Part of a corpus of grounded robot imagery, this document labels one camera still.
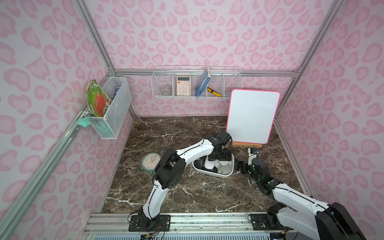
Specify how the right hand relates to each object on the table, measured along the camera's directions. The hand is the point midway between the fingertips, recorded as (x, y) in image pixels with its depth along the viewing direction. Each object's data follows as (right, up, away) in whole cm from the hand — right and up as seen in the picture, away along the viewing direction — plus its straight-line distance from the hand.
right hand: (241, 158), depth 87 cm
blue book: (-23, +44, +1) cm, 49 cm away
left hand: (-10, +1, +3) cm, 10 cm away
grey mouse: (-10, -7, +1) cm, 12 cm away
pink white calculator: (-35, +44, +8) cm, 57 cm away
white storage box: (-6, -4, -1) cm, 7 cm away
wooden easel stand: (+4, +7, +11) cm, 14 cm away
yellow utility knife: (-15, +41, +10) cm, 45 cm away
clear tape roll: (-46, +41, +8) cm, 62 cm away
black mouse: (-25, -4, +1) cm, 25 cm away
